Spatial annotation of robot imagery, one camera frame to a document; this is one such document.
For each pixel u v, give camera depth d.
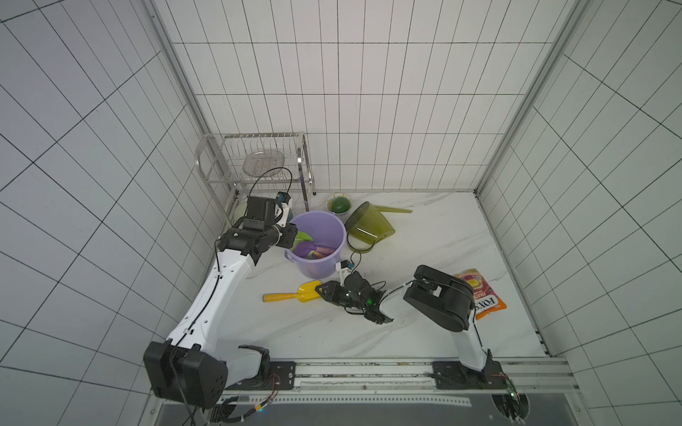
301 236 0.90
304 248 0.89
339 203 1.10
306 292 0.89
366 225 1.07
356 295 0.71
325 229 0.89
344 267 0.86
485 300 0.83
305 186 0.83
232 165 1.12
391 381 0.73
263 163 0.92
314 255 0.92
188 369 0.38
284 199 0.68
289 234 0.68
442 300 0.52
